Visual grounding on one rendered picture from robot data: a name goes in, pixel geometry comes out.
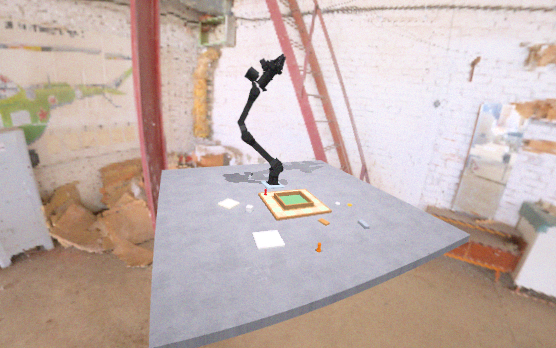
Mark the small grey flat bar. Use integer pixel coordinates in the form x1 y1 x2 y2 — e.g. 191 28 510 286
358 220 369 229

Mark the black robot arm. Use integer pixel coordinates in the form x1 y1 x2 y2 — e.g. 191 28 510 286
238 67 283 185

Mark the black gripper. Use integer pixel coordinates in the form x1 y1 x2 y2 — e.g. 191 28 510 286
263 54 286 82

